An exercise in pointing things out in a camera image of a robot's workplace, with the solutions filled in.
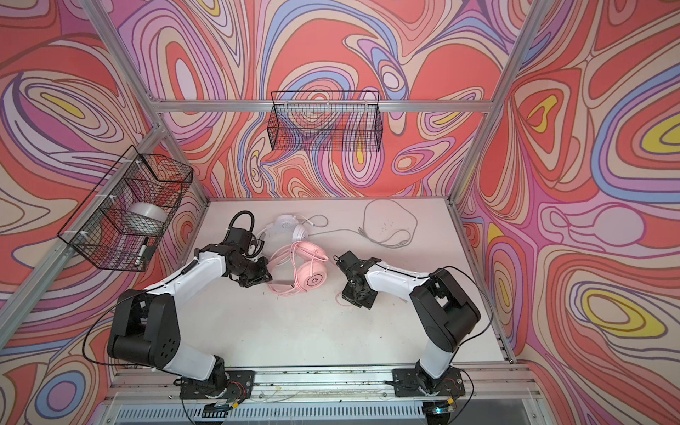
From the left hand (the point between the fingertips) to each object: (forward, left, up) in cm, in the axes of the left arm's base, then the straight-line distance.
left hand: (275, 274), depth 88 cm
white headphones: (+22, -1, 0) cm, 22 cm away
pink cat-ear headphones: (-4, -13, +10) cm, 17 cm away
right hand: (-8, -27, -8) cm, 29 cm away
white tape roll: (+3, +30, +26) cm, 40 cm away
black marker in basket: (-3, +33, +19) cm, 38 cm away
